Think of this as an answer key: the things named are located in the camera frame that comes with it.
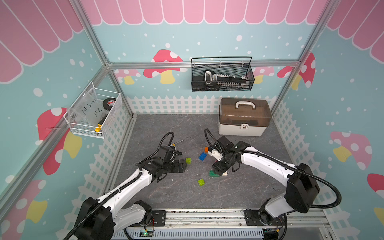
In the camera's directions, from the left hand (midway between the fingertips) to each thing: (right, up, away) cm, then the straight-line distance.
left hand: (179, 168), depth 83 cm
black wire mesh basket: (+10, +60, +14) cm, 63 cm away
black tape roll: (-38, +36, -3) cm, 52 cm away
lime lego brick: (+12, -9, +2) cm, 15 cm away
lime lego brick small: (+5, +2, +11) cm, 12 cm away
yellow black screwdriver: (-6, +11, +19) cm, 22 cm away
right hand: (+22, 0, 0) cm, 22 cm away
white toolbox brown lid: (+38, +29, +6) cm, 49 cm away
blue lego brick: (+14, +4, +11) cm, 18 cm away
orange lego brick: (+15, +11, -5) cm, 19 cm away
